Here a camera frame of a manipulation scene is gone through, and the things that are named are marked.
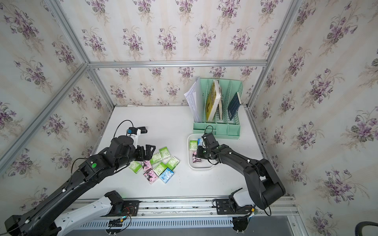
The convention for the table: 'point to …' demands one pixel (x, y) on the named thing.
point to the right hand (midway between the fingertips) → (198, 153)
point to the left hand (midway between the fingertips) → (150, 148)
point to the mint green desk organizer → (219, 125)
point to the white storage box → (204, 163)
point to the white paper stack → (193, 96)
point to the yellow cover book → (213, 98)
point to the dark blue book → (234, 105)
